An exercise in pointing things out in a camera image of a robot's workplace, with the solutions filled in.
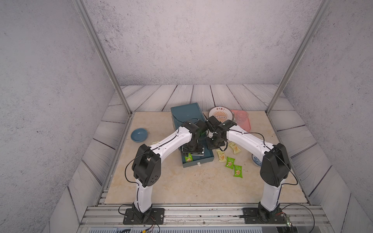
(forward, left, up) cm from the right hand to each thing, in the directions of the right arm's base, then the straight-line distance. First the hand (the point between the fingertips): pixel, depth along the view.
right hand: (209, 147), depth 86 cm
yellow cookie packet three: (0, -9, -10) cm, 13 cm away
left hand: (-6, +6, -1) cm, 8 cm away
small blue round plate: (+16, +48, -9) cm, 51 cm away
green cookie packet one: (-5, +12, -4) cm, 13 cm away
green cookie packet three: (-10, -17, -12) cm, 23 cm away
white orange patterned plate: (+38, -13, -10) cm, 41 cm away
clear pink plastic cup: (+34, -28, -9) cm, 45 cm away
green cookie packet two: (-4, -14, -11) cm, 18 cm away
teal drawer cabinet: (+20, +12, +9) cm, 25 cm away
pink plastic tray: (+26, -31, -13) cm, 43 cm away
